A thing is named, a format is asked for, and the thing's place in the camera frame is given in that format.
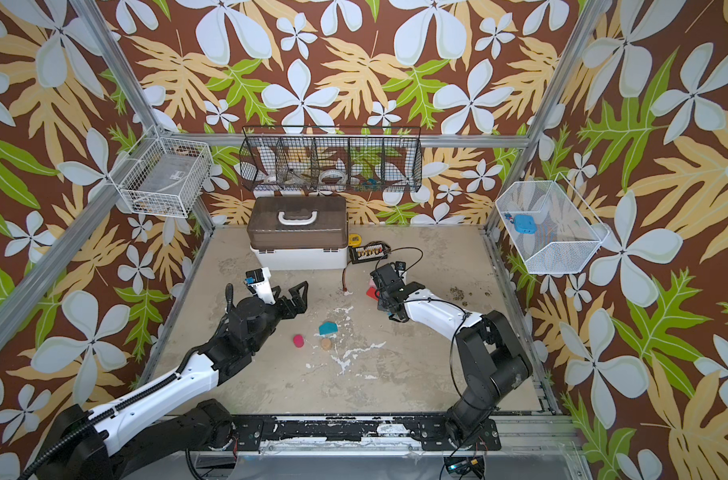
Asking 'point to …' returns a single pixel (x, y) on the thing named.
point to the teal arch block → (328, 328)
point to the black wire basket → (331, 158)
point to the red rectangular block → (371, 293)
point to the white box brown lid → (298, 232)
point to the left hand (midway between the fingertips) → (293, 282)
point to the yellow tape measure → (354, 240)
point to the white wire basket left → (164, 177)
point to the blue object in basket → (525, 224)
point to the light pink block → (372, 283)
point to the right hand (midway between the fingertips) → (389, 298)
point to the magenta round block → (298, 340)
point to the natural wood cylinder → (326, 343)
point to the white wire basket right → (567, 233)
